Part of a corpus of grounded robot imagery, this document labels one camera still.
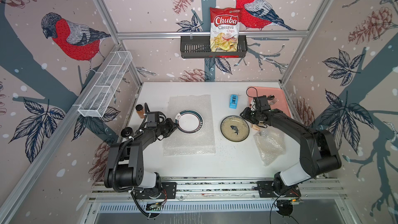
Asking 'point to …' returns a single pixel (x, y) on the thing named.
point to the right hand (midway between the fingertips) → (241, 114)
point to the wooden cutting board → (255, 126)
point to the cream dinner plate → (235, 128)
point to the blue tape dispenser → (233, 101)
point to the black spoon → (270, 97)
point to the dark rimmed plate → (189, 121)
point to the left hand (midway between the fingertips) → (181, 121)
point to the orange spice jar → (139, 109)
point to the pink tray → (276, 96)
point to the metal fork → (274, 101)
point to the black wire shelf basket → (200, 47)
